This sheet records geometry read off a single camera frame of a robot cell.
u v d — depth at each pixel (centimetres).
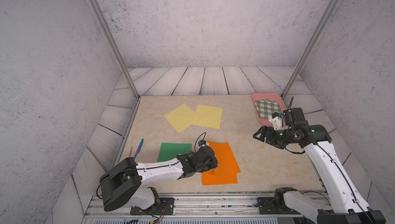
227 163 88
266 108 111
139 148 94
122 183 42
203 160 62
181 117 109
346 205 37
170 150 94
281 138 59
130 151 92
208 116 110
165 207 73
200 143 77
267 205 73
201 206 74
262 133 64
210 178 82
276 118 67
